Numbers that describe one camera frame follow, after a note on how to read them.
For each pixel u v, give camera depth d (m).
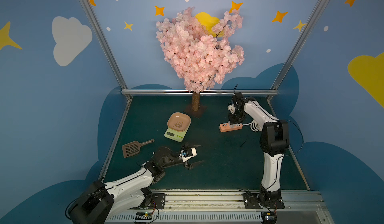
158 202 0.73
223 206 0.74
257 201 0.73
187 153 0.59
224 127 1.01
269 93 1.16
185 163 0.66
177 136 0.97
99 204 0.41
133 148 0.93
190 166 0.65
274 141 0.56
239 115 0.84
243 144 0.92
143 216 0.73
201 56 0.63
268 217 0.73
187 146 0.69
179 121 1.02
